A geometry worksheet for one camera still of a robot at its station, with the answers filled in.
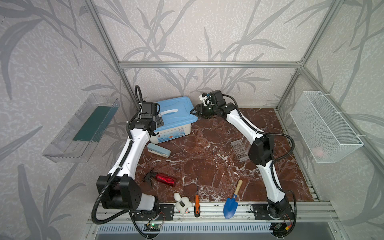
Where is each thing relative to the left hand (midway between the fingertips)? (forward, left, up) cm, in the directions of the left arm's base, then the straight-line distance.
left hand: (153, 116), depth 81 cm
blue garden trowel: (-40, -42, -23) cm, 62 cm away
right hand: (+8, -21, -2) cm, 23 cm away
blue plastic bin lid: (+10, -10, -8) cm, 16 cm away
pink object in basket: (-19, -84, -3) cm, 86 cm away
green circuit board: (-49, -3, -26) cm, 56 cm away
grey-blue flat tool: (-10, 0, -21) cm, 24 cm away
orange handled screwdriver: (-42, -25, -21) cm, 53 cm away
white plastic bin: (-2, -5, -18) cm, 18 cm away
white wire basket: (-20, -79, +11) cm, 83 cm away
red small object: (-27, -7, -21) cm, 35 cm away
